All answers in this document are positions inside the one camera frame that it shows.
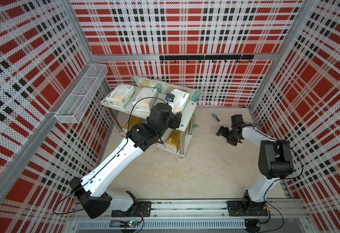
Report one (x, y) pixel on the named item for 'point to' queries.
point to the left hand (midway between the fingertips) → (174, 111)
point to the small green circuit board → (129, 224)
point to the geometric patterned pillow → (165, 87)
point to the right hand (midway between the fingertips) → (223, 136)
